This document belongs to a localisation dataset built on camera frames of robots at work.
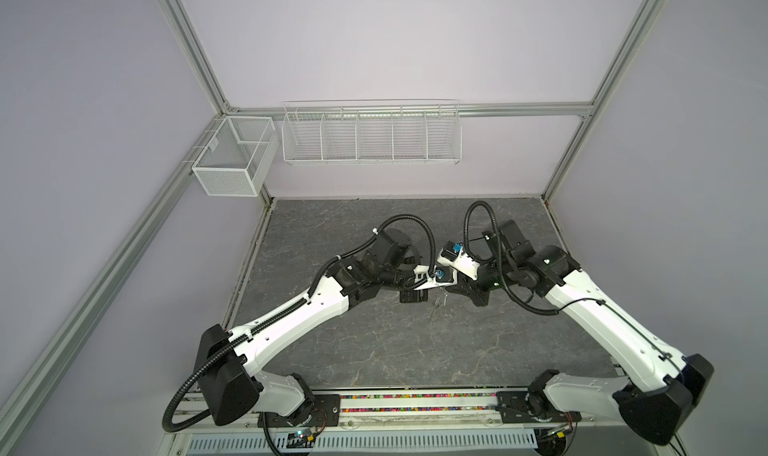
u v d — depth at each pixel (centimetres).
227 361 39
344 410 75
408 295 62
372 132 99
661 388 39
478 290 62
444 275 57
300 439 72
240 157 102
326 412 73
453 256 61
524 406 73
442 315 90
